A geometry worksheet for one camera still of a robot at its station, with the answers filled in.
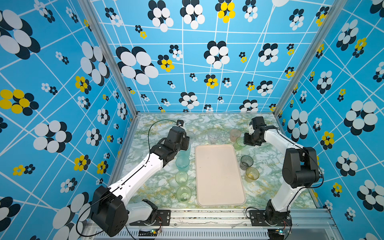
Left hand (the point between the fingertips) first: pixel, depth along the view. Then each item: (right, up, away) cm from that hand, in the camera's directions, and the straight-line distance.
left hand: (184, 136), depth 81 cm
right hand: (+40, -4, +15) cm, 43 cm away
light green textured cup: (-2, -25, +5) cm, 25 cm away
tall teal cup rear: (0, -11, +10) cm, 15 cm away
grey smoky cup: (+38, -16, +10) cm, 42 cm away
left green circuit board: (-15, -46, -11) cm, 49 cm away
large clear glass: (+19, 0, +24) cm, 30 cm away
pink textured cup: (+34, 0, +24) cm, 41 cm away
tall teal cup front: (-2, -17, +9) cm, 19 cm away
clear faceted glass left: (+9, -2, +22) cm, 24 cm away
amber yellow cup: (+39, -23, +5) cm, 46 cm away
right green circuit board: (+44, -45, -12) cm, 64 cm away
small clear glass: (+27, -2, +23) cm, 35 cm away
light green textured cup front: (0, -32, -1) cm, 32 cm away
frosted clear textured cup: (+3, -1, +21) cm, 21 cm away
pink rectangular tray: (+20, -26, +3) cm, 33 cm away
